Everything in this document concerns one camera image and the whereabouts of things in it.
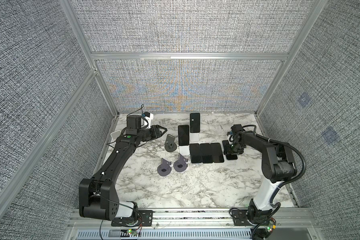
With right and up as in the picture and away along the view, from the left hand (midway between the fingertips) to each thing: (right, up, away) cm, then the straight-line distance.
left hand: (164, 130), depth 81 cm
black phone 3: (+18, -15, +17) cm, 29 cm away
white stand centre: (+11, -13, +17) cm, 24 cm away
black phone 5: (+33, -16, +18) cm, 40 cm away
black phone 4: (+26, -16, +18) cm, 35 cm away
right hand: (+41, -15, +18) cm, 47 cm away
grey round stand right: (+9, -21, +7) cm, 24 cm away
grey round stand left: (0, -22, +5) cm, 23 cm away
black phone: (+37, -10, +9) cm, 39 cm away
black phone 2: (+11, -3, +12) cm, 16 cm away
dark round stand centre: (+2, -10, +14) cm, 17 cm away
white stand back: (+18, -5, +23) cm, 30 cm away
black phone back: (+18, +7, +17) cm, 26 cm away
